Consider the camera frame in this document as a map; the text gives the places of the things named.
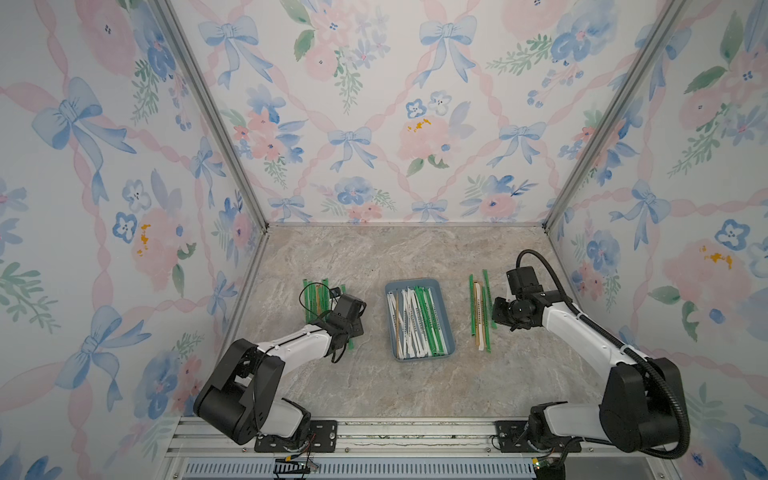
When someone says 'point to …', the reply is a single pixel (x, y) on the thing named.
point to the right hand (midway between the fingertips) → (500, 313)
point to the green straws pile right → (472, 305)
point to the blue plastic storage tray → (435, 287)
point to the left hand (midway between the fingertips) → (354, 320)
